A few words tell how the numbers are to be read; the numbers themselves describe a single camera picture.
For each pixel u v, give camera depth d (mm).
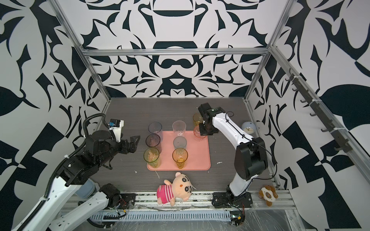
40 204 393
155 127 871
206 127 737
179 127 878
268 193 742
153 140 886
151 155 799
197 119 1012
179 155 831
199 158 890
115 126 565
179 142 834
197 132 902
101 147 478
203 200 759
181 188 713
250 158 458
